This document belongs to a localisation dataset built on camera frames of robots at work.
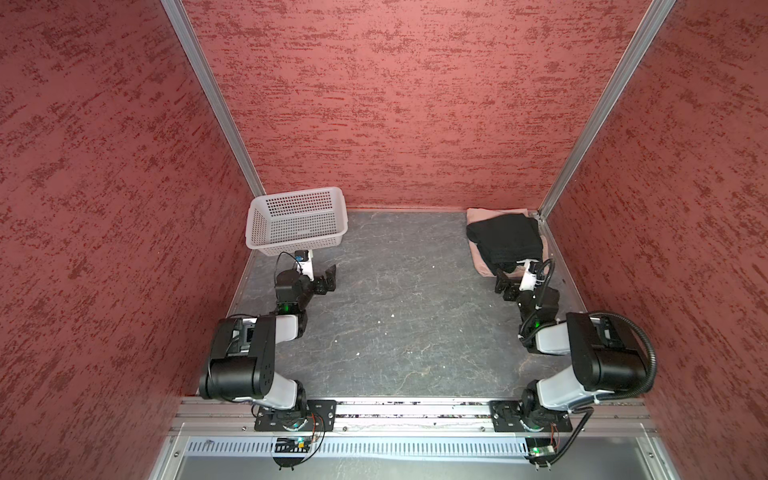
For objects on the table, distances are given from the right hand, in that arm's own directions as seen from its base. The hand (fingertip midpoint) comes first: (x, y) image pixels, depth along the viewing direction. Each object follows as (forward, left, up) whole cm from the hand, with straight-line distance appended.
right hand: (509, 273), depth 92 cm
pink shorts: (+30, +1, -4) cm, 30 cm away
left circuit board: (-42, +63, -9) cm, 76 cm away
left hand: (+3, +60, 0) cm, 60 cm away
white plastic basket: (+32, +75, -7) cm, 82 cm away
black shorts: (+13, -3, +1) cm, 13 cm away
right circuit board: (-44, +2, -10) cm, 46 cm away
